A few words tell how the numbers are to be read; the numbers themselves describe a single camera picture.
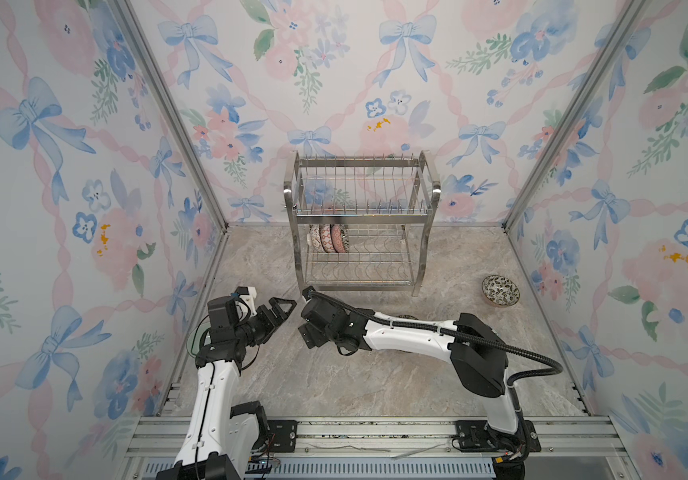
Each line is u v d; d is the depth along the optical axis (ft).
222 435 1.45
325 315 2.10
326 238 3.30
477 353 1.60
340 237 3.31
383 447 2.41
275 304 2.36
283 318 2.31
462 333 1.58
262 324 2.30
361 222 3.65
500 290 3.28
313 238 3.33
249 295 2.45
